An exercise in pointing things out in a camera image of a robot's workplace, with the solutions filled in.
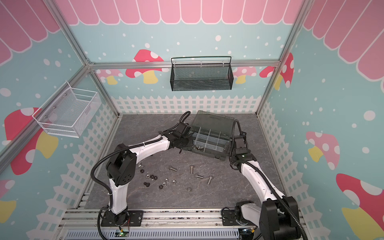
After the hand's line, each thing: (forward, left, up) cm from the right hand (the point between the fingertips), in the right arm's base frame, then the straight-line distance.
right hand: (233, 147), depth 87 cm
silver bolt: (-14, +14, -11) cm, 23 cm away
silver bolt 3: (-8, +36, -11) cm, 38 cm away
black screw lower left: (-17, +50, -11) cm, 54 cm away
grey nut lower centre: (-20, +26, -11) cm, 35 cm away
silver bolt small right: (-13, +20, -11) cm, 26 cm away
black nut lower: (-19, +42, -12) cm, 48 cm away
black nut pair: (-13, +48, -11) cm, 51 cm away
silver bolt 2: (-8, +25, -12) cm, 29 cm away
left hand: (+5, +24, -4) cm, 25 cm away
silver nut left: (-13, +51, -11) cm, 53 cm away
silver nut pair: (-15, +39, -12) cm, 44 cm away
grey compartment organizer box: (+17, +11, -10) cm, 22 cm away
